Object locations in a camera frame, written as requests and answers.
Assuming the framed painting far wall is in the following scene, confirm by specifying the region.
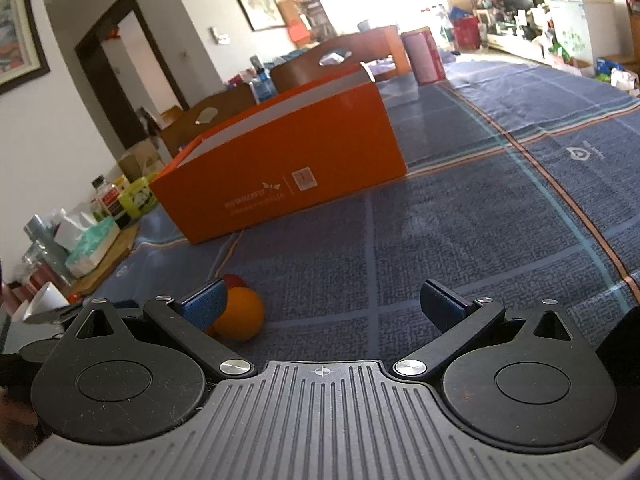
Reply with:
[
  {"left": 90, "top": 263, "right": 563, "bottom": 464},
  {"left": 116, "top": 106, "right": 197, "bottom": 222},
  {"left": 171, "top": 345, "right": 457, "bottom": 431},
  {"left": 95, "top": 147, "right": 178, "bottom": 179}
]
[{"left": 236, "top": 0, "right": 285, "bottom": 32}]

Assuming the red fruit on table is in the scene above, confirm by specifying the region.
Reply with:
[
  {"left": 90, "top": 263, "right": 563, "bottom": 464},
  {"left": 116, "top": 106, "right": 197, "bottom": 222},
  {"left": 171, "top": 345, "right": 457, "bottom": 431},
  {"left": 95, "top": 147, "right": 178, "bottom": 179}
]
[{"left": 224, "top": 274, "right": 246, "bottom": 289}]

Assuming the white small fridge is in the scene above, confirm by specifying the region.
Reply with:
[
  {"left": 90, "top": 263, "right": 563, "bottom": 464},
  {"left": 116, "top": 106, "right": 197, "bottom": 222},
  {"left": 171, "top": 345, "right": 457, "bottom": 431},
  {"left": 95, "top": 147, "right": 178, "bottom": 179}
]
[{"left": 547, "top": 0, "right": 623, "bottom": 65}]

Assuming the orange fruit on table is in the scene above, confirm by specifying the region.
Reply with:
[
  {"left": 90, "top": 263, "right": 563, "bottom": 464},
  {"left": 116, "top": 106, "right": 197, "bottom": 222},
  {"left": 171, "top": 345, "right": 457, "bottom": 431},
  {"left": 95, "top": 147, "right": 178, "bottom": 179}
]
[{"left": 210, "top": 287, "right": 265, "bottom": 342}]

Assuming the dark labelled bottle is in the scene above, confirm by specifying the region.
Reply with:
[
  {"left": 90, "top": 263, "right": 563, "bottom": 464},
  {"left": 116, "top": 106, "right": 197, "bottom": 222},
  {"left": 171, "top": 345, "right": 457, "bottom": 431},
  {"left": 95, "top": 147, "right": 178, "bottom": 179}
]
[{"left": 91, "top": 176, "right": 131, "bottom": 230}]

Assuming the green tissue box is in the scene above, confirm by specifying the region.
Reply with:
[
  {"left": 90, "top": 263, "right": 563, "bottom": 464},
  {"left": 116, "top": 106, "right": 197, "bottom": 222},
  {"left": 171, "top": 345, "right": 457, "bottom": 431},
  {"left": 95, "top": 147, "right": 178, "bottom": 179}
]
[{"left": 54, "top": 211, "right": 120, "bottom": 278}]

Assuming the pink cylindrical canister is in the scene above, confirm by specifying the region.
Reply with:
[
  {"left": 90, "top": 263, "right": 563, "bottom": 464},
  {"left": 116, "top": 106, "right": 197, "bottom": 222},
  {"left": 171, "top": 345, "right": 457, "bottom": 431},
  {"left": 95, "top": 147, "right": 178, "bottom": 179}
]
[{"left": 400, "top": 26, "right": 446, "bottom": 86}]

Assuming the blue plaid tablecloth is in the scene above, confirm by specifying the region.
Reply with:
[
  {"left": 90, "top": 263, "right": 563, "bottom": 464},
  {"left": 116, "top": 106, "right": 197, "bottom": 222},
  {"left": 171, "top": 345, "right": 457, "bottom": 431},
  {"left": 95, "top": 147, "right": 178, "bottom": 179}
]
[{"left": 99, "top": 61, "right": 639, "bottom": 362}]

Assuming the orange cardboard box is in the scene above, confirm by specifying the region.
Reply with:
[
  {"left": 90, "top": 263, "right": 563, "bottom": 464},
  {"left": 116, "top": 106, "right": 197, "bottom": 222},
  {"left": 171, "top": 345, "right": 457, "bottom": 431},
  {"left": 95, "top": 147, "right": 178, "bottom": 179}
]
[{"left": 151, "top": 64, "right": 407, "bottom": 244}]

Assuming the yellow green snack bag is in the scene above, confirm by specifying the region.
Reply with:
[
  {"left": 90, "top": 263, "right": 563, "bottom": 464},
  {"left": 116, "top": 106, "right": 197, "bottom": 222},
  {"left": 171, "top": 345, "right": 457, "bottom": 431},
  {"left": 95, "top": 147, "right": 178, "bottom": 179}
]
[{"left": 118, "top": 177, "right": 157, "bottom": 220}]

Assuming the wooden tray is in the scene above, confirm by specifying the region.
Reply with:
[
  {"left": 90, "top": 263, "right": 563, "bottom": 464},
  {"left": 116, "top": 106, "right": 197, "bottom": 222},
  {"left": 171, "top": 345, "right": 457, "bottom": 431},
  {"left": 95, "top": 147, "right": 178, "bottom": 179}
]
[{"left": 64, "top": 223, "right": 139, "bottom": 297}]

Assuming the framed picture near left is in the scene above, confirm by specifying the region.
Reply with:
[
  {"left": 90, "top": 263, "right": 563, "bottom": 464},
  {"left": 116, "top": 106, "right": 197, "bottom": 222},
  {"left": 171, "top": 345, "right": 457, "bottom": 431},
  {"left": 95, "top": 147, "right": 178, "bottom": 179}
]
[{"left": 0, "top": 0, "right": 50, "bottom": 94}]

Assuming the white cup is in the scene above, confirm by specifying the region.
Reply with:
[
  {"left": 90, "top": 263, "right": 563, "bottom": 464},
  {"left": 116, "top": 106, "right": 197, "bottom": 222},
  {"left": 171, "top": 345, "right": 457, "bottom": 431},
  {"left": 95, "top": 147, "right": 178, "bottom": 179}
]
[{"left": 12, "top": 282, "right": 70, "bottom": 324}]

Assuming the wooden chair far middle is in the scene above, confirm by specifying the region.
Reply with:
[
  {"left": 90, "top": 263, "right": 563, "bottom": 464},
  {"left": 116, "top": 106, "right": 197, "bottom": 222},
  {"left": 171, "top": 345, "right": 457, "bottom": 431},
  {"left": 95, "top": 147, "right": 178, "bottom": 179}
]
[{"left": 270, "top": 25, "right": 411, "bottom": 93}]

